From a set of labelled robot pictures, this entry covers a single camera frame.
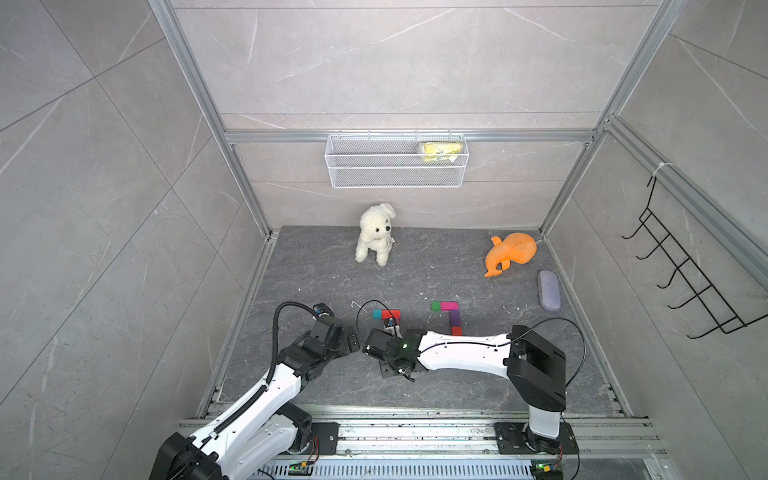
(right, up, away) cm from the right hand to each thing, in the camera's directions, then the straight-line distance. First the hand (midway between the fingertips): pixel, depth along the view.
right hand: (391, 365), depth 84 cm
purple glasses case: (+54, +20, +15) cm, 59 cm away
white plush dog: (-5, +39, +14) cm, 42 cm away
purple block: (+21, +11, +12) cm, 26 cm away
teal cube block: (-5, +12, +11) cm, 17 cm away
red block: (+1, +12, +14) cm, 19 cm away
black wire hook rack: (+67, +19, -25) cm, 74 cm away
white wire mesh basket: (0, +64, +17) cm, 66 cm away
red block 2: (+21, +8, +8) cm, 24 cm away
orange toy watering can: (+46, +34, +24) cm, 62 cm away
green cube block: (+15, +14, +13) cm, 25 cm away
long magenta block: (+20, +15, +15) cm, 29 cm away
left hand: (-13, +9, +1) cm, 16 cm away
